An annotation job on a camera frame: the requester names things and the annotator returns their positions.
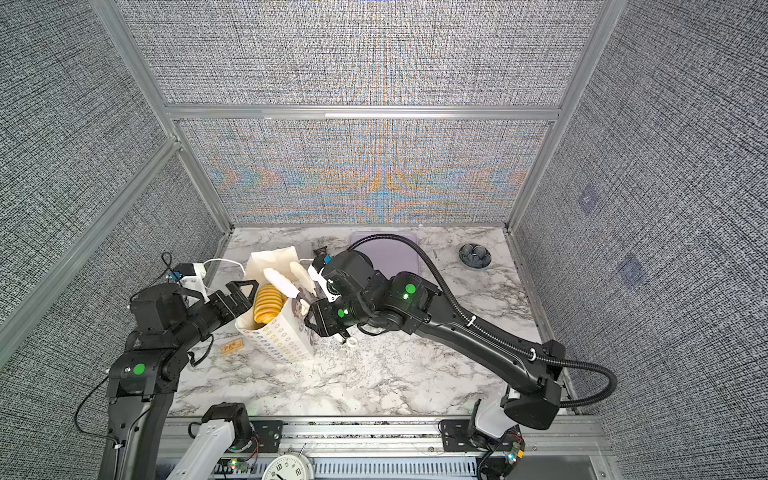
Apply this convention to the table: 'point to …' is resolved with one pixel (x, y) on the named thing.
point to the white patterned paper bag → (289, 334)
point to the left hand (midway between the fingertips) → (246, 288)
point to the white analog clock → (289, 466)
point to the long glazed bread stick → (269, 302)
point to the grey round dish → (475, 256)
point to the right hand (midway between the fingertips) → (312, 315)
